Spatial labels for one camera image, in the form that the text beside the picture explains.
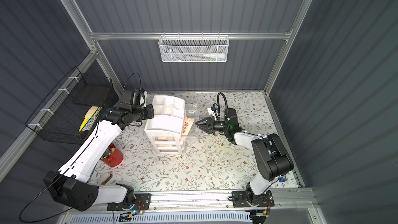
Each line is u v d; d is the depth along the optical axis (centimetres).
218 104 82
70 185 38
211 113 82
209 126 75
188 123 86
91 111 75
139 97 61
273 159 46
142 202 72
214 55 93
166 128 77
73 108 75
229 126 72
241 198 73
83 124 71
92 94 81
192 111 91
